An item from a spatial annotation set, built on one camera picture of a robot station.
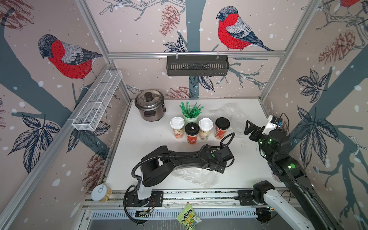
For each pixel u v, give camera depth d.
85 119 0.70
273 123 0.58
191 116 0.92
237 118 1.04
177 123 0.85
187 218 0.68
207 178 0.77
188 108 1.00
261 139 0.60
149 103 0.97
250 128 0.64
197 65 1.04
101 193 0.71
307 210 0.43
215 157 0.62
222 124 0.84
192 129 0.81
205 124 0.83
